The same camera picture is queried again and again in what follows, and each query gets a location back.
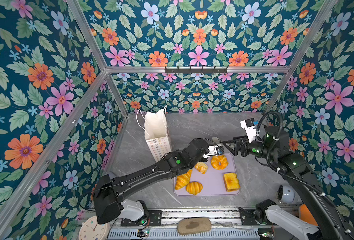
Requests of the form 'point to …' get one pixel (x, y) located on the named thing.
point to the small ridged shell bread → (194, 187)
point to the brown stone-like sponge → (193, 225)
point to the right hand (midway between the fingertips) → (229, 139)
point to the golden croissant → (183, 179)
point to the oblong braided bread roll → (201, 167)
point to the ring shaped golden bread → (219, 162)
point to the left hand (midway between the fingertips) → (208, 139)
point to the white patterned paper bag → (156, 133)
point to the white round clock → (92, 230)
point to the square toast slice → (231, 182)
